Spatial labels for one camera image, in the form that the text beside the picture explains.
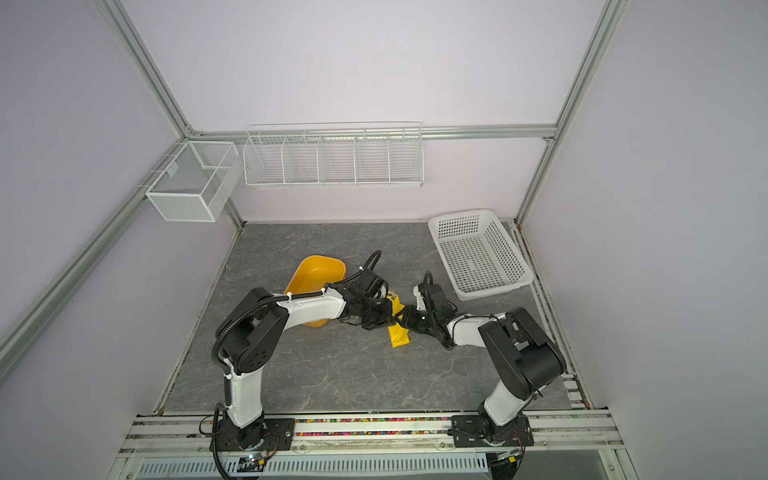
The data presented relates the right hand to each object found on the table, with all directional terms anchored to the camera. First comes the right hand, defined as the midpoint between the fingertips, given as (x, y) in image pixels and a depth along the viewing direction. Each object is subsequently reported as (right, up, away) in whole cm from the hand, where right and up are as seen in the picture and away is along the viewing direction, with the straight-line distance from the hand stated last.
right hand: (398, 320), depth 92 cm
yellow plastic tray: (-31, +13, +12) cm, 36 cm away
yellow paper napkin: (0, -4, -3) cm, 5 cm away
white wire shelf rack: (-22, +54, +7) cm, 59 cm away
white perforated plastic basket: (+30, +20, +17) cm, 40 cm away
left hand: (0, -1, -3) cm, 3 cm away
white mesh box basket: (-67, +44, +6) cm, 81 cm away
